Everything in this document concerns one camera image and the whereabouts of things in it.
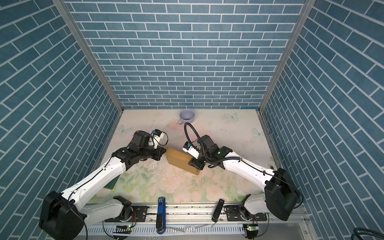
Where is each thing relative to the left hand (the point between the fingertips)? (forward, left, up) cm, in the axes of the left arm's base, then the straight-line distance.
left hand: (166, 150), depth 81 cm
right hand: (-4, -13, -2) cm, 14 cm away
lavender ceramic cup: (+36, -9, -11) cm, 39 cm away
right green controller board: (-35, -44, -18) cm, 59 cm away
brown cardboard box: (-5, -8, -1) cm, 10 cm away
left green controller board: (-33, +20, -18) cm, 43 cm away
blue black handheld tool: (-30, +1, -13) cm, 32 cm away
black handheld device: (-28, -27, -11) cm, 40 cm away
